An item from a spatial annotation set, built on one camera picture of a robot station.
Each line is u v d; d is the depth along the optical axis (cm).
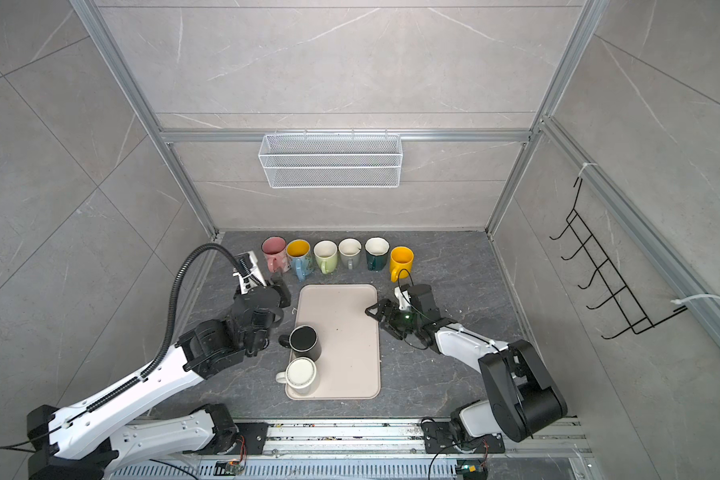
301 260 98
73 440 38
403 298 84
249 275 54
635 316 59
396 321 77
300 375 76
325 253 105
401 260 102
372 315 82
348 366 86
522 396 43
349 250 106
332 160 101
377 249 105
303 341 80
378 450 73
